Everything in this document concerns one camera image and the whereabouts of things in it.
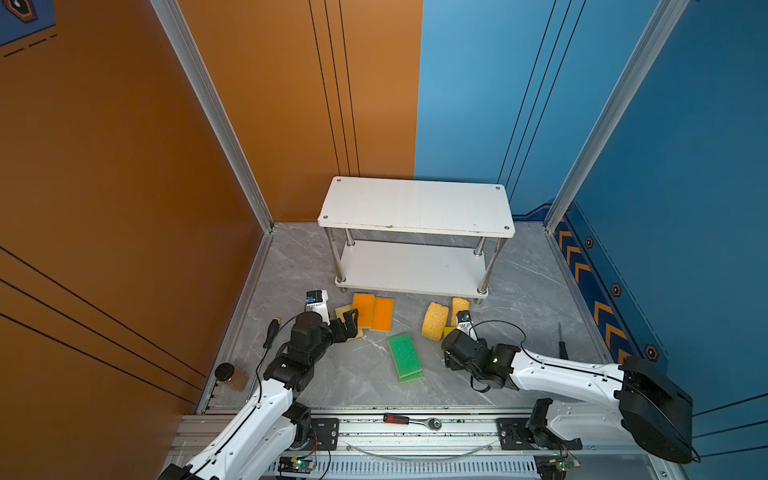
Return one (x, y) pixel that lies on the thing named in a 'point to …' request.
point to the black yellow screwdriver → (275, 324)
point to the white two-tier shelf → (416, 237)
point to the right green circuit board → (554, 467)
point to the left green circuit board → (295, 465)
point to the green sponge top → (405, 355)
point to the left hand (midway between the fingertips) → (345, 311)
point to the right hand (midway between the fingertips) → (451, 350)
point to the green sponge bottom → (413, 376)
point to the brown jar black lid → (232, 377)
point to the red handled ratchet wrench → (433, 423)
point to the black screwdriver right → (562, 348)
